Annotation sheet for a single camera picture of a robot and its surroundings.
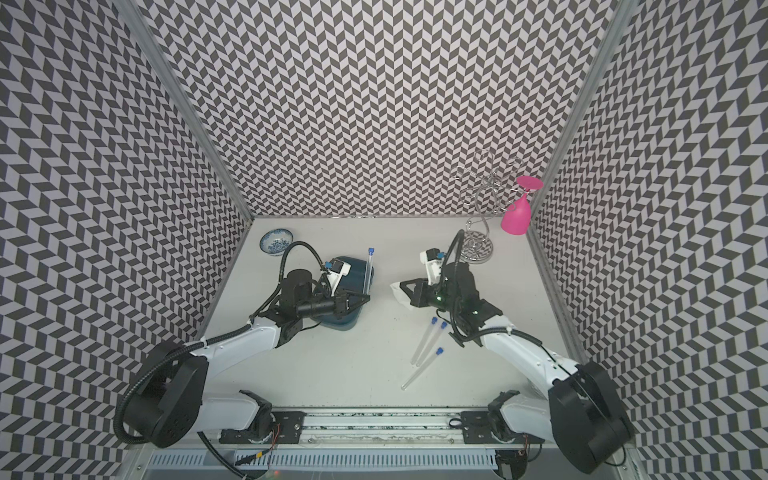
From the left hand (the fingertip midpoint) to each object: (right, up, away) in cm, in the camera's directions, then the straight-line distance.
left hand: (367, 301), depth 80 cm
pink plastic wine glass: (+43, +23, +7) cm, 50 cm away
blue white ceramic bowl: (-37, +16, +28) cm, 49 cm away
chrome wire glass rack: (+33, +32, +3) cm, 46 cm away
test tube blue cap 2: (+18, -14, +6) cm, 24 cm away
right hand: (+9, +3, -1) cm, 10 cm away
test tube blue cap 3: (+15, -19, +3) cm, 25 cm away
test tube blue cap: (+16, -13, +8) cm, 22 cm away
